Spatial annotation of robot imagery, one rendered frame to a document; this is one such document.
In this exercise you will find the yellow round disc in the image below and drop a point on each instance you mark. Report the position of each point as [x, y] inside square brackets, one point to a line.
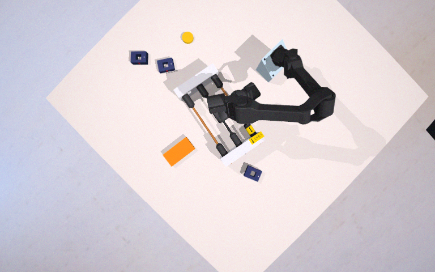
[187, 38]

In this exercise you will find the orange rectangular block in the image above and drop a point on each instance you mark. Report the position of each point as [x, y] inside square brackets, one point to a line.
[179, 151]

